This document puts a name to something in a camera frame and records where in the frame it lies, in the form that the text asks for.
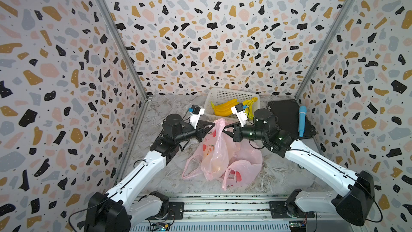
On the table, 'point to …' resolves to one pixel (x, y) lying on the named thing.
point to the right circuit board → (297, 226)
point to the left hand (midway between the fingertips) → (215, 125)
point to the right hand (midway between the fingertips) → (222, 130)
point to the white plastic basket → (219, 95)
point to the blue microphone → (302, 110)
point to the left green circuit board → (160, 226)
